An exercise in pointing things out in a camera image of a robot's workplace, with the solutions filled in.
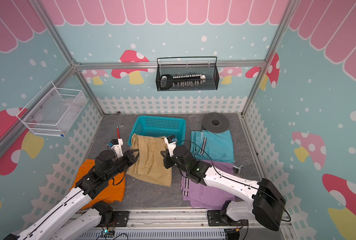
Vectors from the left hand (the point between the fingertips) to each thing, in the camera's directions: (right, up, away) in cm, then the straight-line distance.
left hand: (142, 153), depth 75 cm
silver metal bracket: (+53, -12, +15) cm, 56 cm away
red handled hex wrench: (-27, +10, +35) cm, 46 cm away
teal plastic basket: (+2, +14, +34) cm, 37 cm away
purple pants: (+31, -24, +5) cm, 40 cm away
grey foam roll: (+44, +17, +32) cm, 57 cm away
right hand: (+10, +1, 0) cm, 10 cm away
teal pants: (+37, +1, +25) cm, 45 cm away
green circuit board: (-16, -39, -3) cm, 42 cm away
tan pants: (+4, -6, +1) cm, 7 cm away
